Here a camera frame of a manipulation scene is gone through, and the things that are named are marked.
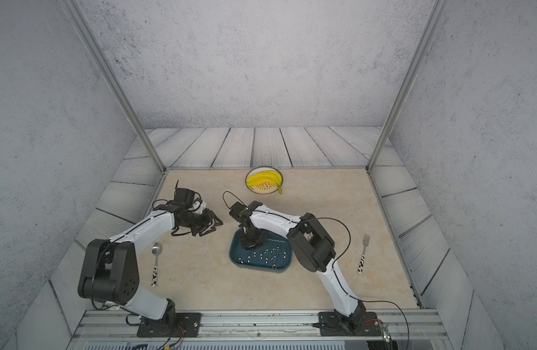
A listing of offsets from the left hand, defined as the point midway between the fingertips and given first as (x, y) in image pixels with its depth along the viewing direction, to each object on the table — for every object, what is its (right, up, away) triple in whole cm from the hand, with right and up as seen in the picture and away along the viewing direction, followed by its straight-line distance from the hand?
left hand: (222, 224), depth 89 cm
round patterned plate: (+15, +14, +23) cm, 31 cm away
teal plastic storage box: (+21, -12, 0) cm, 24 cm away
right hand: (+11, -11, +1) cm, 16 cm away
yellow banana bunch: (+18, +20, +23) cm, 35 cm away
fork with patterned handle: (+59, -9, +5) cm, 60 cm away
